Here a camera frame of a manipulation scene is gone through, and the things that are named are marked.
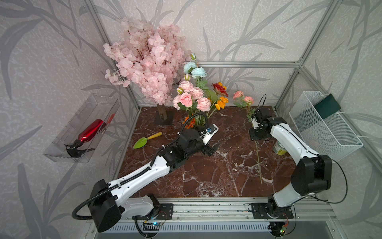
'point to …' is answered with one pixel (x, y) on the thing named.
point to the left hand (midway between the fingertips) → (214, 136)
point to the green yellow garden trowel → (142, 142)
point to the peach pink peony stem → (247, 102)
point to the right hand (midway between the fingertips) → (254, 135)
